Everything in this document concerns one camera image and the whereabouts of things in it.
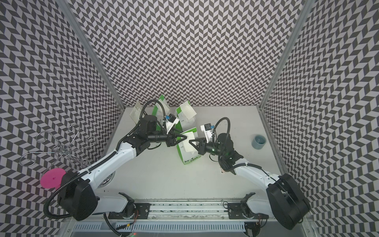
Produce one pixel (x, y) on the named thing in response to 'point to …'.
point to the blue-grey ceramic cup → (258, 141)
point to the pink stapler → (222, 171)
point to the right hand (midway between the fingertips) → (190, 144)
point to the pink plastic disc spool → (52, 178)
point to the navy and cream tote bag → (135, 112)
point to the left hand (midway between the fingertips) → (184, 137)
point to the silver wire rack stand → (60, 152)
